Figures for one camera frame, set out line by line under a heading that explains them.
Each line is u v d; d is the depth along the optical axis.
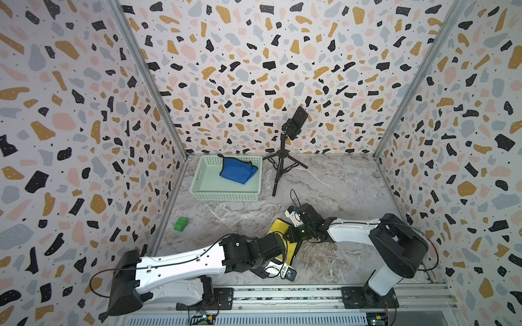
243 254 0.50
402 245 0.48
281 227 0.92
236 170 1.10
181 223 0.90
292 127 0.89
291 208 0.85
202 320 0.71
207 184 1.10
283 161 1.06
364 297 0.65
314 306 0.73
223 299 0.73
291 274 0.59
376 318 0.72
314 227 0.72
